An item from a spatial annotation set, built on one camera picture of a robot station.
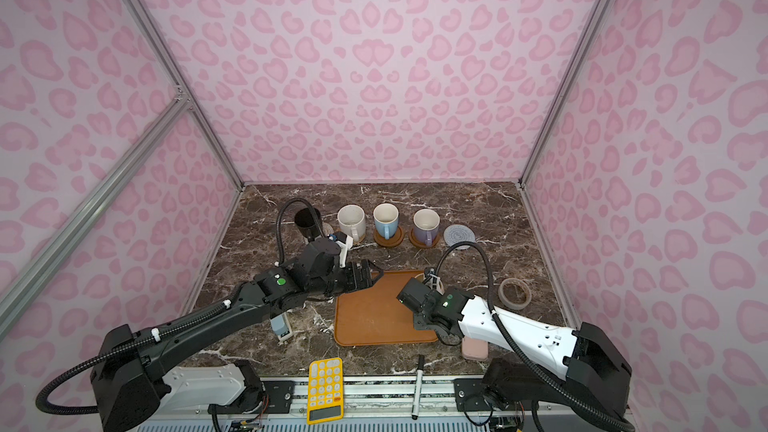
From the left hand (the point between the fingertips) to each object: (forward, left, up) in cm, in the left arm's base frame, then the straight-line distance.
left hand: (376, 273), depth 74 cm
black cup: (+18, +21, -3) cm, 28 cm away
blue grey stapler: (-8, +25, -13) cm, 30 cm away
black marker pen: (-22, -10, -17) cm, 30 cm away
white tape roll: (+2, -40, -19) cm, 45 cm away
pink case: (-14, -25, -16) cm, 33 cm away
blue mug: (+26, -2, -11) cm, 29 cm away
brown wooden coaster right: (+20, -13, -18) cm, 29 cm away
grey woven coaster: (+24, -26, -19) cm, 40 cm away
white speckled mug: (+27, +10, -15) cm, 33 cm away
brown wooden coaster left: (+21, -4, -17) cm, 27 cm away
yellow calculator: (-23, +13, -17) cm, 31 cm away
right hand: (-7, -12, -12) cm, 19 cm away
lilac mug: (+25, -16, -16) cm, 34 cm away
